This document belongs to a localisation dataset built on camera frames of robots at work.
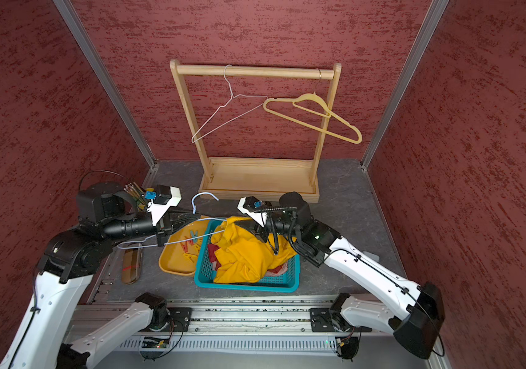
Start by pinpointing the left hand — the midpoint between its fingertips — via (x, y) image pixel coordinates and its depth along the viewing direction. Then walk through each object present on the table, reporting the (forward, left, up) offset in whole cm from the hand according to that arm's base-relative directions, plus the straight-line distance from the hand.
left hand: (195, 219), depth 57 cm
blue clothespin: (-1, +2, -10) cm, 10 cm away
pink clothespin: (+9, +16, -38) cm, 42 cm away
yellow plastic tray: (+5, +16, -36) cm, 40 cm away
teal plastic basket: (-3, -24, -37) cm, 45 cm away
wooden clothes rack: (+45, -13, -38) cm, 60 cm away
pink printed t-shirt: (-3, -22, -32) cm, 39 cm away
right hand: (+5, -10, -9) cm, 14 cm away
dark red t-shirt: (+3, +2, -27) cm, 27 cm away
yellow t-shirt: (-1, -10, -21) cm, 24 cm away
